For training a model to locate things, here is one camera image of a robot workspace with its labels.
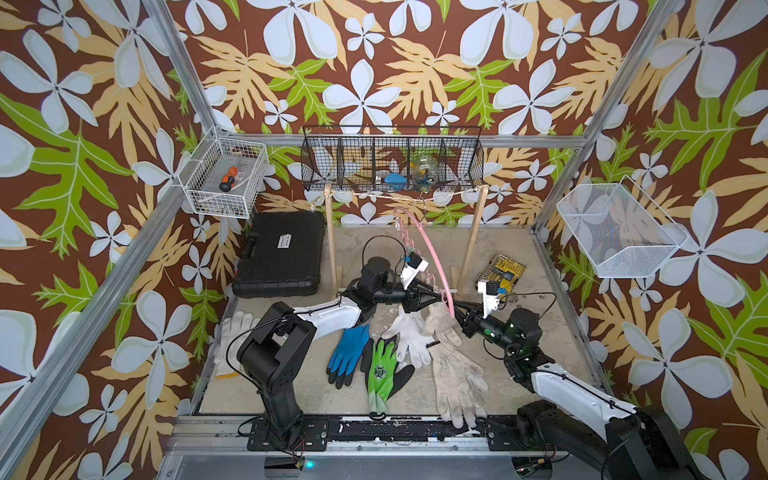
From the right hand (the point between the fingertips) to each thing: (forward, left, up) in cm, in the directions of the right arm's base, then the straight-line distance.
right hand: (448, 304), depth 78 cm
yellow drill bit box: (+21, -24, -13) cm, 35 cm away
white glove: (-2, +2, -7) cm, 7 cm away
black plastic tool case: (+25, +52, -9) cm, 58 cm away
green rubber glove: (-13, +17, -17) cm, 27 cm away
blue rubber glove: (-5, +25, -14) cm, 29 cm away
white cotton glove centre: (-1, +9, -16) cm, 18 cm away
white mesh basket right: (+17, -49, +10) cm, 52 cm away
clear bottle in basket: (+41, +3, +15) cm, 43 cm away
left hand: (+3, +2, +2) cm, 4 cm away
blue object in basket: (+39, +13, +11) cm, 43 cm away
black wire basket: (+48, +14, +13) cm, 52 cm away
